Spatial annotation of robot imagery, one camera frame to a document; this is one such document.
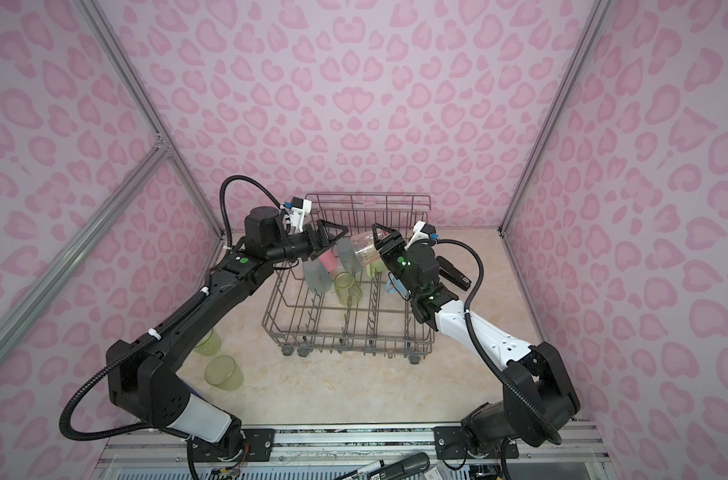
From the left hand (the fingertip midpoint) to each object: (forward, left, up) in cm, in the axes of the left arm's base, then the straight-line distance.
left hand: (344, 230), depth 72 cm
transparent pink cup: (-3, -5, -3) cm, 6 cm away
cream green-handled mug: (+7, -7, -24) cm, 26 cm away
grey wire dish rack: (-7, +15, -33) cm, 37 cm away
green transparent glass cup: (+1, +1, -28) cm, 29 cm away
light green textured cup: (-22, +35, -31) cm, 52 cm away
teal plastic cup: (+4, +11, -24) cm, 27 cm away
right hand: (+2, -7, -2) cm, 8 cm away
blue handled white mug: (+2, -12, -29) cm, 31 cm away
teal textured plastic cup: (+12, +1, -24) cm, 27 cm away
